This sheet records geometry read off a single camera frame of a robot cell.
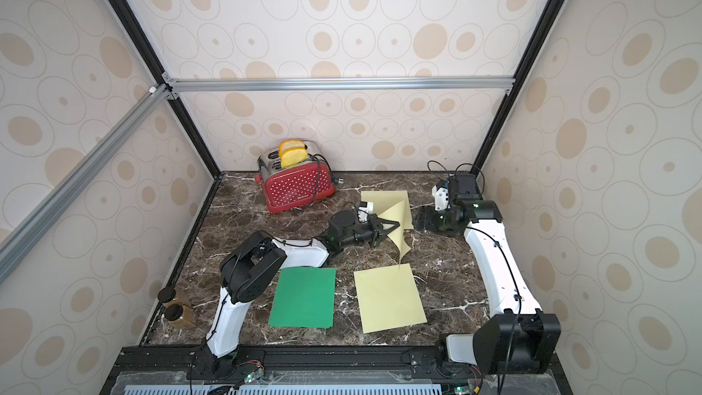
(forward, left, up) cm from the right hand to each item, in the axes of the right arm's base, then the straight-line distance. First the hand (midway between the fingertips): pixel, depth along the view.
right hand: (421, 223), depth 79 cm
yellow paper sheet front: (-15, +9, -20) cm, 26 cm away
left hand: (-1, +4, -1) cm, 4 cm away
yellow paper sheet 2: (-2, +7, -4) cm, 8 cm away
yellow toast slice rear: (+32, +46, +2) cm, 56 cm away
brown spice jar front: (-26, +66, -10) cm, 71 cm away
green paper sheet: (-17, +35, -18) cm, 43 cm away
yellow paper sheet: (+11, +11, -3) cm, 15 cm away
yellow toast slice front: (+26, +43, +2) cm, 51 cm away
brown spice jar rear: (-20, +75, -14) cm, 79 cm away
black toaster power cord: (+31, +29, -15) cm, 45 cm away
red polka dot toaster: (+19, +44, -7) cm, 49 cm away
